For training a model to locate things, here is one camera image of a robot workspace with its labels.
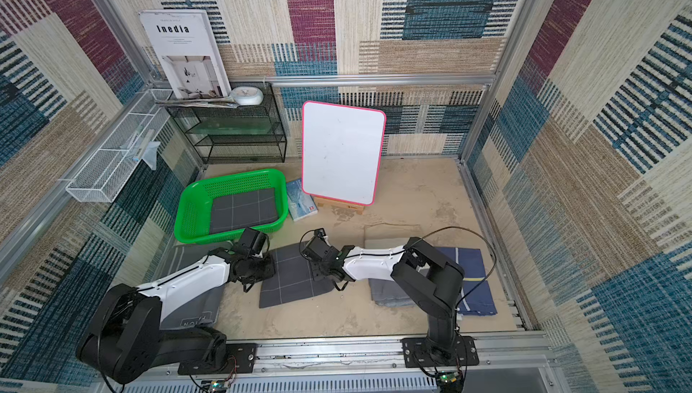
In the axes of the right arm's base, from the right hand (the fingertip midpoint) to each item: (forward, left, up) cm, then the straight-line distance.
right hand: (317, 265), depth 90 cm
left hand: (-1, +14, 0) cm, 14 cm away
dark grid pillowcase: (+21, +29, +2) cm, 36 cm away
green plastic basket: (+22, +47, +5) cm, 52 cm away
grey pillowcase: (-9, -22, +1) cm, 24 cm away
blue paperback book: (+24, +8, +1) cm, 25 cm away
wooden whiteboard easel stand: (+23, -2, +4) cm, 23 cm away
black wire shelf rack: (+37, +22, +26) cm, 51 cm away
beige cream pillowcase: (+11, -23, -1) cm, 25 cm away
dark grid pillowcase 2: (-4, +8, 0) cm, 9 cm away
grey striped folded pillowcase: (+4, +46, +2) cm, 46 cm away
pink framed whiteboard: (+30, -9, +23) cm, 39 cm away
